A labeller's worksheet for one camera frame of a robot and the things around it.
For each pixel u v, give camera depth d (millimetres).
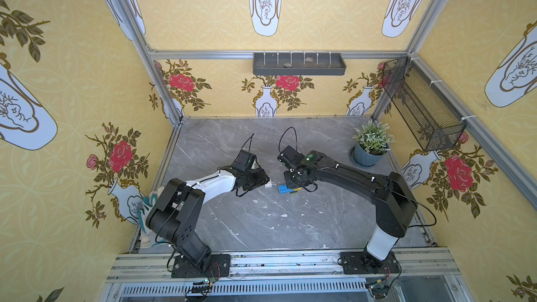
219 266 730
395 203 454
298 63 924
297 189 760
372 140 879
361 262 737
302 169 606
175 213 445
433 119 835
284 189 873
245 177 711
